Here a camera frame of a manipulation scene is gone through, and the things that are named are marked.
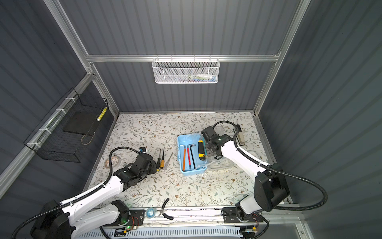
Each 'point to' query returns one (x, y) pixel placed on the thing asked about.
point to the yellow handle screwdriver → (162, 164)
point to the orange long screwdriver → (184, 163)
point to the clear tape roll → (115, 162)
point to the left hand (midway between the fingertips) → (154, 163)
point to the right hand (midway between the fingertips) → (215, 149)
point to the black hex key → (190, 145)
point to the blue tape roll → (150, 212)
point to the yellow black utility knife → (201, 150)
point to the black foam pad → (82, 122)
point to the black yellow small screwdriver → (158, 162)
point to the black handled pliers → (162, 212)
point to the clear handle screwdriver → (167, 162)
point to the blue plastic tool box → (183, 141)
